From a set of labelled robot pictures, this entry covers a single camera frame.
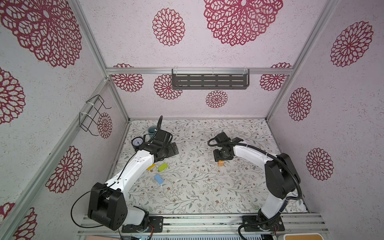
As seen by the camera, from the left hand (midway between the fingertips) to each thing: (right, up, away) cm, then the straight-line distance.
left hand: (169, 154), depth 85 cm
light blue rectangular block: (-7, -16, +4) cm, 18 cm away
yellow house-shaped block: (-13, -10, +10) cm, 19 cm away
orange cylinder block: (+31, -6, +5) cm, 32 cm away
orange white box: (+62, -34, -18) cm, 73 cm away
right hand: (+30, -2, +8) cm, 31 cm away
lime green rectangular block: (-6, -10, +9) cm, 15 cm away
